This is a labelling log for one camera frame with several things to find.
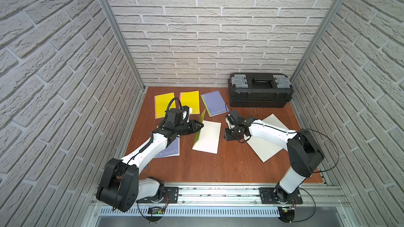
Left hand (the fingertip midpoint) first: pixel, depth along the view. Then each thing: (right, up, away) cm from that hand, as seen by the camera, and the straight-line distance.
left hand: (204, 124), depth 81 cm
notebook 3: (+2, -12, +15) cm, 19 cm away
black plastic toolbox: (+34, +19, +14) cm, 42 cm away
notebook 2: (-18, -15, +4) cm, 24 cm away
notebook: (-11, +14, +33) cm, 37 cm away
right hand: (+14, -9, +8) cm, 19 cm away
